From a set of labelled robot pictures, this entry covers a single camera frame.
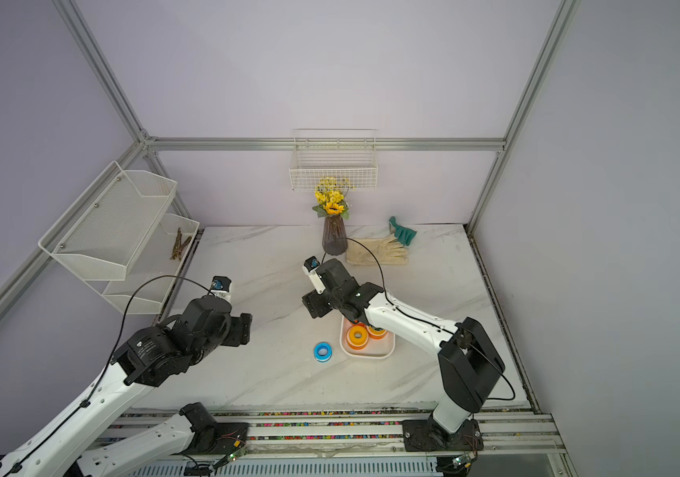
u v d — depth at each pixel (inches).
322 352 34.7
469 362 17.4
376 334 35.2
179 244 38.1
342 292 24.8
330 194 36.6
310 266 28.7
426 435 28.9
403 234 44.2
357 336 34.8
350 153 36.6
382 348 35.1
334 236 41.3
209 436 26.1
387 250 44.7
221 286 23.7
